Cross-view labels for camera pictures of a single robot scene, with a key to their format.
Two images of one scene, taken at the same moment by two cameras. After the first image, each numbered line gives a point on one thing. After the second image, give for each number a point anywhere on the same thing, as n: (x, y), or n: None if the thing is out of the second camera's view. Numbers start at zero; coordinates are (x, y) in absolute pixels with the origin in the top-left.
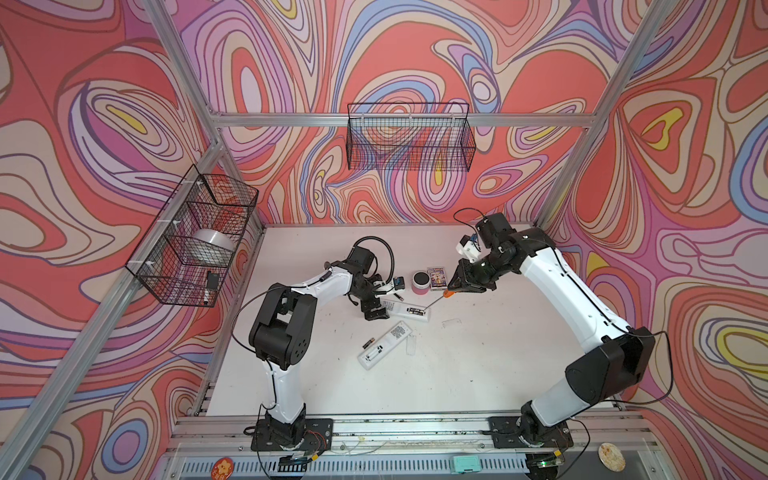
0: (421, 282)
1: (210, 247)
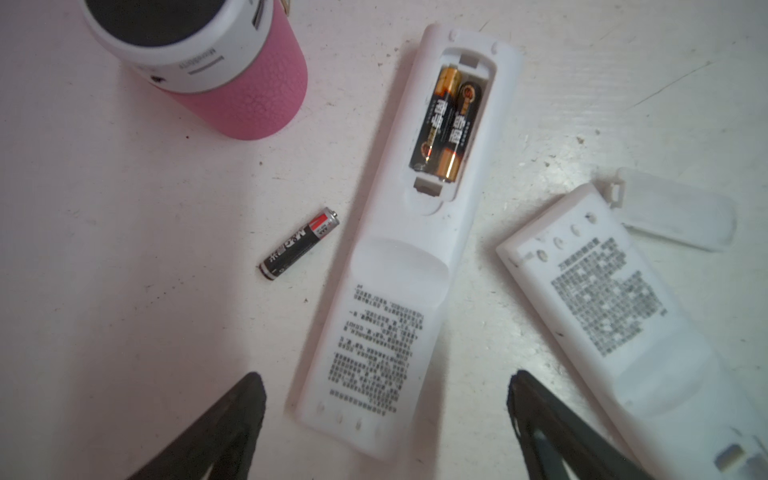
0: (240, 63)
1: None
